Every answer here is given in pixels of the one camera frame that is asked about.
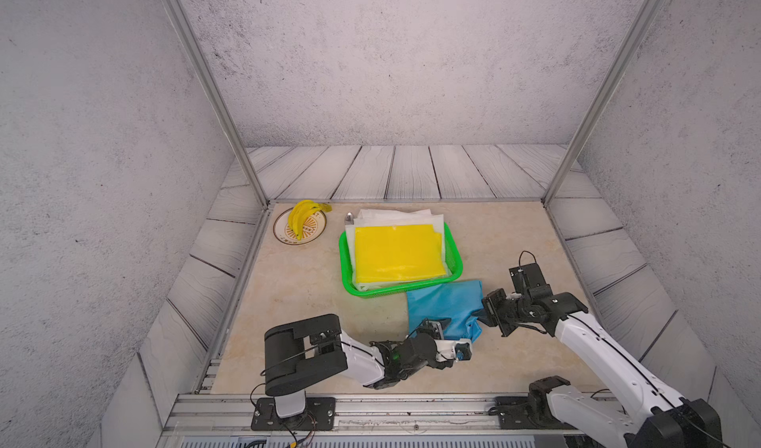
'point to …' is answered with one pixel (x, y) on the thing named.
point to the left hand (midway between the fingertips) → (454, 333)
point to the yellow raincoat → (395, 252)
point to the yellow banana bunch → (300, 210)
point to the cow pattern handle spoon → (349, 217)
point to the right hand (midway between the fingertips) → (472, 309)
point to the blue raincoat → (457, 300)
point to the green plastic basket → (454, 259)
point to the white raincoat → (395, 217)
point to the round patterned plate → (313, 228)
